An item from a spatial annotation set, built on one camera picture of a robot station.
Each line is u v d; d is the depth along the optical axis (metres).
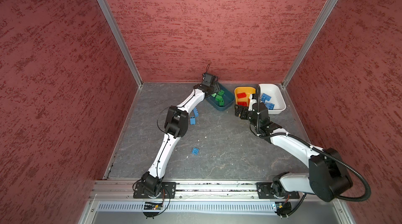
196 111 1.01
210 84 0.85
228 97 1.10
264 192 0.74
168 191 0.75
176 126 0.66
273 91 1.14
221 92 1.13
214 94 1.10
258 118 0.64
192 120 0.97
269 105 1.06
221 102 1.04
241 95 1.10
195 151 0.86
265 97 1.10
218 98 1.09
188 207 0.77
